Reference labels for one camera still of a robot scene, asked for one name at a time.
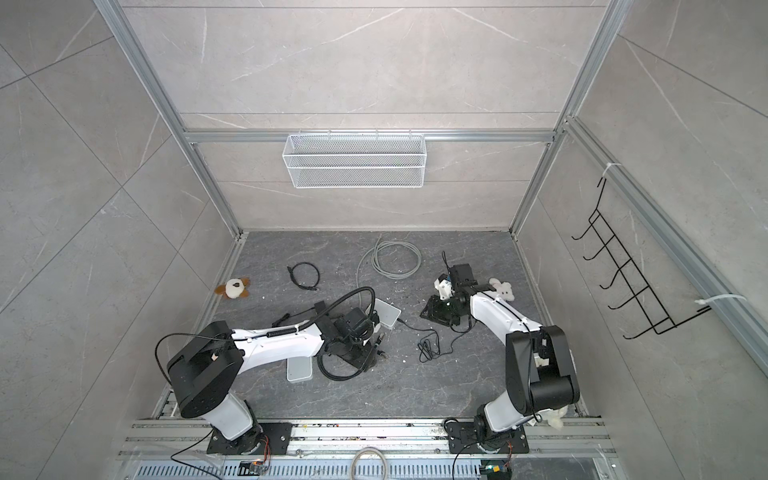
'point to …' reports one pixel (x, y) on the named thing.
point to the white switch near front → (299, 369)
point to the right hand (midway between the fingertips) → (426, 312)
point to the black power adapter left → (318, 307)
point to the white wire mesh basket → (355, 161)
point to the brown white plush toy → (234, 288)
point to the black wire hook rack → (613, 250)
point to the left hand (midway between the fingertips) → (371, 353)
